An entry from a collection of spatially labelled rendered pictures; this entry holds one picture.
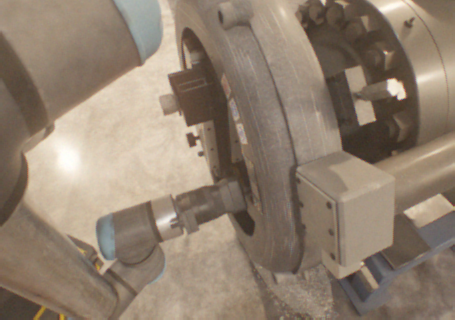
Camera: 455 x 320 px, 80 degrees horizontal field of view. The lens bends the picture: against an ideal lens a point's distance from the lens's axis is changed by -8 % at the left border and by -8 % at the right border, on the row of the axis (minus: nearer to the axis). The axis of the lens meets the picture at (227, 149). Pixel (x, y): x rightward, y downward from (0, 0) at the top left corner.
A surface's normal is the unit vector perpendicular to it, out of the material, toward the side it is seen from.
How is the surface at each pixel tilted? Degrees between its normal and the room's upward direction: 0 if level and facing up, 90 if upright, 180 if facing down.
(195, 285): 0
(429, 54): 42
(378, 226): 67
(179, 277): 0
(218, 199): 49
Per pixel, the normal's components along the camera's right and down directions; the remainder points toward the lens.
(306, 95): 0.18, -0.04
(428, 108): 0.27, 0.24
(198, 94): 0.35, 0.67
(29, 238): 0.95, 0.30
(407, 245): -0.09, -0.72
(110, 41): 0.84, 0.41
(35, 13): 0.72, -0.01
